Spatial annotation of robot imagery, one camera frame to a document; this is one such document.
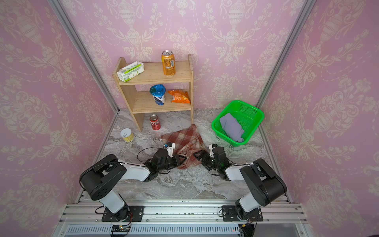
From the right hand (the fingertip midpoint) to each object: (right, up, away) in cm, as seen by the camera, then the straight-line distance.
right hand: (196, 157), depth 89 cm
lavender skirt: (+25, +18, +13) cm, 33 cm away
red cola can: (-28, +22, +12) cm, 38 cm away
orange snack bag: (-11, +37, +2) cm, 39 cm away
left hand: (-5, -1, -2) cm, 6 cm away
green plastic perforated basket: (+41, +25, +24) cm, 54 cm away
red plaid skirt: (-6, +8, +13) cm, 17 cm away
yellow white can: (-47, +13, +11) cm, 50 cm away
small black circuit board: (-39, -31, -16) cm, 52 cm away
